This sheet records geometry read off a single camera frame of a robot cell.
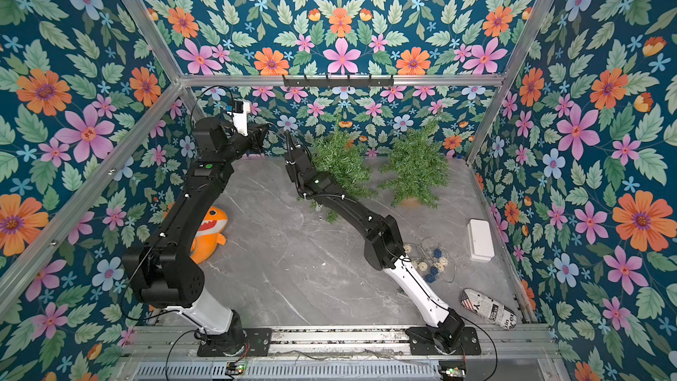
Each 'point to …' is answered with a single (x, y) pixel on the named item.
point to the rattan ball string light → (431, 260)
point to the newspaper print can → (488, 308)
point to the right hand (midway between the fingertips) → (309, 151)
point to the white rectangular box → (480, 241)
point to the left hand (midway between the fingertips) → (266, 122)
